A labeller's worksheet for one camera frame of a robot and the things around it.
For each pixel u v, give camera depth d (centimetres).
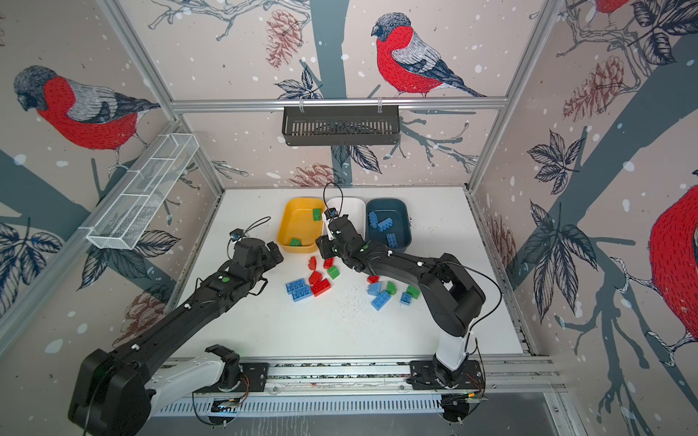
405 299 87
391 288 90
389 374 75
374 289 89
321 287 90
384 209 110
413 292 87
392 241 103
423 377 73
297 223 108
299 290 90
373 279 92
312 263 96
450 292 48
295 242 99
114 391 39
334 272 94
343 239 68
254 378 73
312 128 107
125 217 73
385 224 105
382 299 88
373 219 106
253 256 64
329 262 97
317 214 110
